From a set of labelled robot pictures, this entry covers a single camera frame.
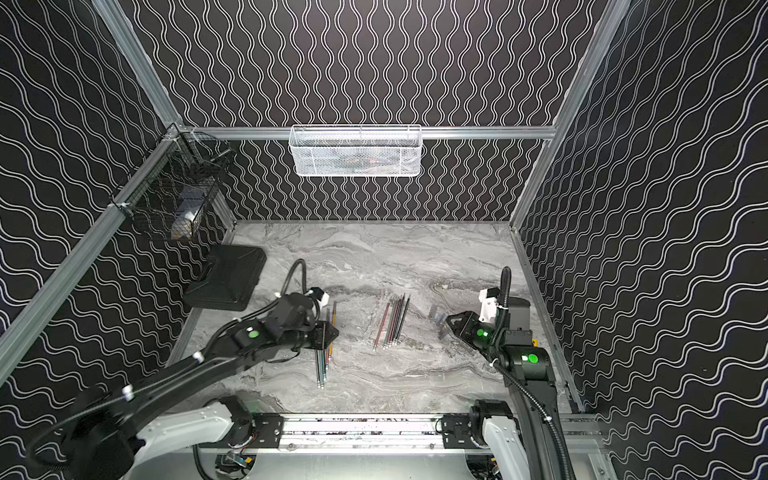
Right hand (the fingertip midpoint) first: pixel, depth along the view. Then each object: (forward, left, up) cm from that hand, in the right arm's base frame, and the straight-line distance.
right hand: (452, 318), depth 75 cm
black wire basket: (+37, +83, +11) cm, 92 cm away
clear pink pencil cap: (+12, +3, -17) cm, 21 cm away
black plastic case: (+19, +69, -10) cm, 72 cm away
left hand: (-2, +29, -3) cm, 29 cm away
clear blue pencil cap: (+6, -1, -18) cm, 18 cm away
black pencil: (+11, +11, -17) cm, 23 cm away
